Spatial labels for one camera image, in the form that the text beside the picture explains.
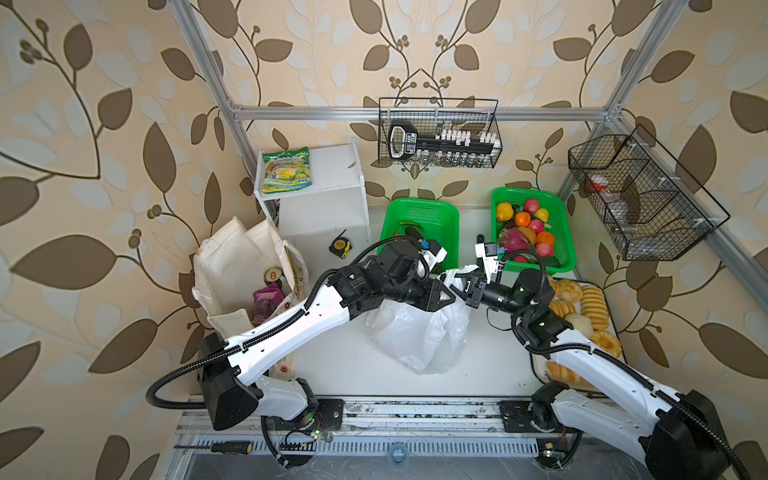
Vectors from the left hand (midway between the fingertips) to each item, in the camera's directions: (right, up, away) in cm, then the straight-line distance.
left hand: (456, 298), depth 64 cm
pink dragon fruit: (+26, +12, +35) cm, 45 cm away
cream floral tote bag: (-57, +6, +15) cm, 60 cm away
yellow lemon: (+27, +23, +44) cm, 56 cm away
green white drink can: (-50, +2, +25) cm, 56 cm away
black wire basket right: (+50, +21, +9) cm, 55 cm away
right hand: (-2, +3, +4) cm, 6 cm away
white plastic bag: (-6, -11, +5) cm, 13 cm away
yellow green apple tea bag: (-43, +32, +17) cm, 56 cm away
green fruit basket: (+44, +10, +37) cm, 58 cm away
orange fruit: (+34, +20, +45) cm, 60 cm away
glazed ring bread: (+46, -16, +19) cm, 52 cm away
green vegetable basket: (+2, +20, +51) cm, 55 cm away
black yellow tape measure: (-33, +10, +41) cm, 53 cm away
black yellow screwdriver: (-53, -36, +5) cm, 64 cm away
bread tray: (+46, -8, +28) cm, 54 cm away
